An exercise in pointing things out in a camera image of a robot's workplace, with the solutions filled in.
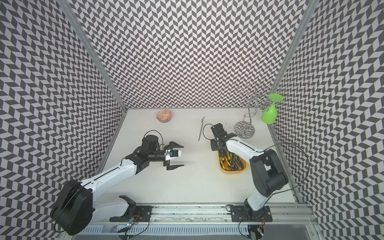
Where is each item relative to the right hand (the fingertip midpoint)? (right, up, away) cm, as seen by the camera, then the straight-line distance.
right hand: (218, 146), depth 92 cm
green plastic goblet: (+27, +19, -10) cm, 35 cm away
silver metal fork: (-11, +8, +13) cm, 19 cm away
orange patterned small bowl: (-38, +20, +20) cm, 48 cm away
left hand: (-21, -2, -13) cm, 25 cm away
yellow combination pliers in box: (+5, -5, -8) cm, 11 cm away
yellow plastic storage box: (+6, -8, -10) cm, 14 cm away
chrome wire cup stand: (+20, +10, +10) cm, 25 cm away
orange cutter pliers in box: (+11, -7, -7) cm, 15 cm away
